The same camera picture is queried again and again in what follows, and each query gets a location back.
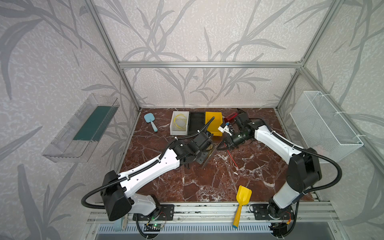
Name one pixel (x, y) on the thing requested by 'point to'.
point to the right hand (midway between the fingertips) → (218, 144)
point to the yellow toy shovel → (243, 195)
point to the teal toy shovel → (149, 117)
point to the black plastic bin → (196, 120)
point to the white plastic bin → (179, 123)
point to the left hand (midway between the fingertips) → (202, 147)
